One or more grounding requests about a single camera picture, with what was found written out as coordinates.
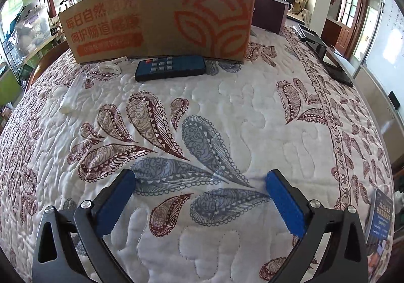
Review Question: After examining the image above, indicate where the colourful book cover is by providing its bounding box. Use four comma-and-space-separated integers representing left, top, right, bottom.
365, 188, 394, 282

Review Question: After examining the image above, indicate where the clear plastic tube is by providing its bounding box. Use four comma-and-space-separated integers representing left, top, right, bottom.
59, 72, 87, 115

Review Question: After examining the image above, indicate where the white paisley quilted bedspread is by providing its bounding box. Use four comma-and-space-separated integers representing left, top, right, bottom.
1, 27, 394, 282

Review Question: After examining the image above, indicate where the white plastic clip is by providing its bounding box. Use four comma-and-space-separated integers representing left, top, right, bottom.
97, 57, 129, 74

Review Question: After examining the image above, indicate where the dark blue remote control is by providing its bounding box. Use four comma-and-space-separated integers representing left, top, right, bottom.
135, 55, 206, 82

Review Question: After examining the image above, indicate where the white whiteboard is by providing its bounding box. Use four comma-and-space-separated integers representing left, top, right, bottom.
355, 0, 403, 113

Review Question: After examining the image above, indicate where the black laptop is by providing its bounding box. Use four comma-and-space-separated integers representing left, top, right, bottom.
306, 41, 353, 87

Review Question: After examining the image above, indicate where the black flat tablet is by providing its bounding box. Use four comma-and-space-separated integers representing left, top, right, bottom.
292, 24, 326, 48

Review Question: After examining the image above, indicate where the dark maroon gift box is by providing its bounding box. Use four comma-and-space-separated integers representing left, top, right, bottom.
252, 0, 288, 34

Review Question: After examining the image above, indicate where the brown wooden door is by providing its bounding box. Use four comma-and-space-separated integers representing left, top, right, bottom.
336, 0, 368, 59

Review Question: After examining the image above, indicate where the brown cardboard box orange print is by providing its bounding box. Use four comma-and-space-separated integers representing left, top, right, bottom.
59, 0, 255, 63

